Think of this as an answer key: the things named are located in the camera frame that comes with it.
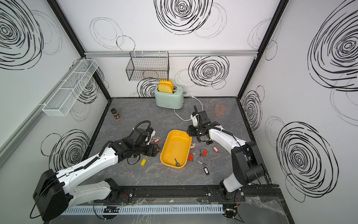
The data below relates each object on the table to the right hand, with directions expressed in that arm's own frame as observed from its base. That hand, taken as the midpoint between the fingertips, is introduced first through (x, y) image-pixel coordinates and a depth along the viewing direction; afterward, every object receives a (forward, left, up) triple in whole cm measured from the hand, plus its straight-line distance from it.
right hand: (189, 131), depth 89 cm
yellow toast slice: (+30, +18, +12) cm, 37 cm away
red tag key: (-10, -10, -10) cm, 17 cm away
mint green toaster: (+29, +12, -1) cm, 31 cm away
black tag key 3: (0, -7, -10) cm, 12 cm away
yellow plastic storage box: (-6, +8, -8) cm, 12 cm away
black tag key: (-20, -10, -9) cm, 24 cm away
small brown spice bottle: (+14, +54, +1) cm, 56 cm away
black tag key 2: (-3, -14, -9) cm, 17 cm away
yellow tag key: (-18, +28, -6) cm, 34 cm away
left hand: (-13, +19, +2) cm, 23 cm away
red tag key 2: (-7, -18, -10) cm, 22 cm away
